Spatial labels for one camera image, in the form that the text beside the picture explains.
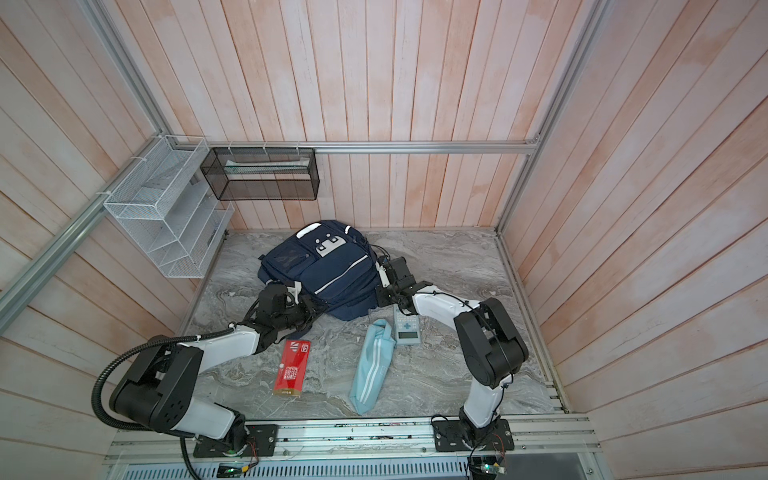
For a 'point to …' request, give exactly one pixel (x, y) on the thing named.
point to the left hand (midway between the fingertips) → (329, 309)
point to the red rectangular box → (291, 368)
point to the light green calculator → (407, 328)
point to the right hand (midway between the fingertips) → (382, 288)
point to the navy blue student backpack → (335, 264)
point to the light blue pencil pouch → (373, 365)
